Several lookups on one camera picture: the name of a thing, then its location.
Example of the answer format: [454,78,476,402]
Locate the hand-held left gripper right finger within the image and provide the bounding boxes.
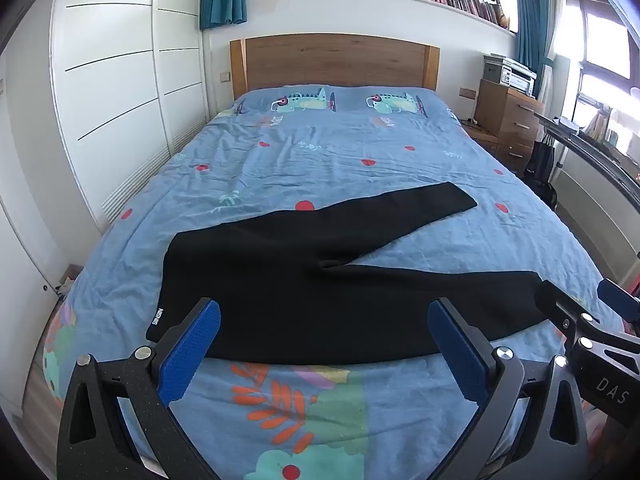
[426,298,596,480]

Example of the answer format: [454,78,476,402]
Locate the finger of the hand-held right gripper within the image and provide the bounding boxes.
[597,279,640,322]
[534,280,601,333]

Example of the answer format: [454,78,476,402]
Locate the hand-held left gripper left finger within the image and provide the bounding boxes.
[56,297,222,480]

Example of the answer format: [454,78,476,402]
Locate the black pants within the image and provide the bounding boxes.
[145,181,551,367]

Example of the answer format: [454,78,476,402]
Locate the black bag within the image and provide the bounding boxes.
[522,141,559,207]

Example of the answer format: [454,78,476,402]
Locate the low wooden nightstand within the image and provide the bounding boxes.
[462,122,502,157]

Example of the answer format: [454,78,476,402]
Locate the wooden dresser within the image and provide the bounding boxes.
[474,79,547,177]

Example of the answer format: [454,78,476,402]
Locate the blue printed bed sheet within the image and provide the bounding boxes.
[42,85,626,480]

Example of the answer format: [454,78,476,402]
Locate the white printer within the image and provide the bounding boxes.
[483,54,538,95]

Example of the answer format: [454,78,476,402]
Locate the window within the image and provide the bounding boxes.
[565,0,640,161]

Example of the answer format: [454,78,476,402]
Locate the white wardrobe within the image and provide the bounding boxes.
[50,0,208,237]

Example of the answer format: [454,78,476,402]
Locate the wooden headboard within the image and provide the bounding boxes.
[229,33,441,102]

